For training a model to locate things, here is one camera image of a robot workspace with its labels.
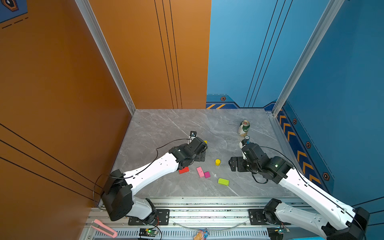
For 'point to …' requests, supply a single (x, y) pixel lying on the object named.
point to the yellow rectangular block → (206, 141)
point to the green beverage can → (246, 124)
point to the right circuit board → (280, 231)
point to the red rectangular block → (185, 170)
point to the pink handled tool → (98, 226)
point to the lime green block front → (223, 181)
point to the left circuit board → (146, 232)
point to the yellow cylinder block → (217, 162)
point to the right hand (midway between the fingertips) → (234, 163)
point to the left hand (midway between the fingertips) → (196, 150)
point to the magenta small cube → (207, 174)
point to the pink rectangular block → (200, 171)
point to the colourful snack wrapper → (201, 234)
